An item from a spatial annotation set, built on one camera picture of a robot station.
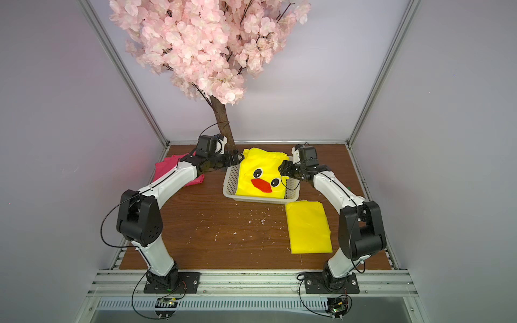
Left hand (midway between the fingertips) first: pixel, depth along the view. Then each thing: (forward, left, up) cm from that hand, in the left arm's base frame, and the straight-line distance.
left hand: (240, 157), depth 89 cm
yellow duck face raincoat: (-2, -8, -11) cm, 14 cm away
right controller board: (-53, -38, -21) cm, 68 cm away
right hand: (-2, -21, -3) cm, 21 cm away
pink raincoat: (+13, +45, -21) cm, 51 cm away
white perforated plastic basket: (-11, -24, -13) cm, 29 cm away
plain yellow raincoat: (-25, -31, -20) cm, 45 cm away
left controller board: (-53, +25, -22) cm, 62 cm away
